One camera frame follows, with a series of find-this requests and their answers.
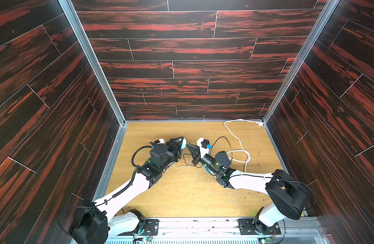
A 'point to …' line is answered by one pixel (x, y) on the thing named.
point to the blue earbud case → (184, 143)
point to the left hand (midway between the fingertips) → (187, 141)
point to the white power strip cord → (241, 151)
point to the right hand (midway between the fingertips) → (190, 143)
